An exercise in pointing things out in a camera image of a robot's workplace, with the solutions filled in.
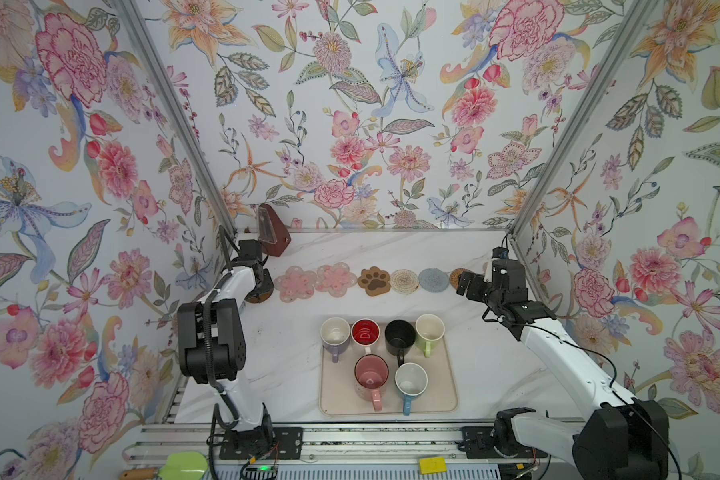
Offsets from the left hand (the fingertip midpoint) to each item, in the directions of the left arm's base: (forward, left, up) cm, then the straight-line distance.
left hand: (262, 285), depth 97 cm
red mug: (-16, -33, -3) cm, 37 cm away
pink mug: (-28, -34, -4) cm, 44 cm away
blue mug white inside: (-29, -45, -5) cm, 54 cm away
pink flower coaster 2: (+7, -23, -7) cm, 25 cm away
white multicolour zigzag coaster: (+6, -47, -7) cm, 48 cm away
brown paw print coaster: (+6, -37, -7) cm, 38 cm away
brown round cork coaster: (-1, +2, -6) cm, 7 cm away
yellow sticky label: (-49, -48, -4) cm, 68 cm away
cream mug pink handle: (-5, -4, +8) cm, 10 cm away
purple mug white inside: (-15, -24, -6) cm, 29 cm away
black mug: (-18, -43, -2) cm, 47 cm away
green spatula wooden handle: (-48, +11, -7) cm, 49 cm away
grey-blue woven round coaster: (+6, -58, -7) cm, 58 cm away
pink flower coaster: (+5, -9, -7) cm, 12 cm away
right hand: (-6, -64, +11) cm, 65 cm away
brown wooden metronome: (+20, 0, +4) cm, 21 cm away
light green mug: (-16, -52, -1) cm, 54 cm away
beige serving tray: (-30, -25, -6) cm, 39 cm away
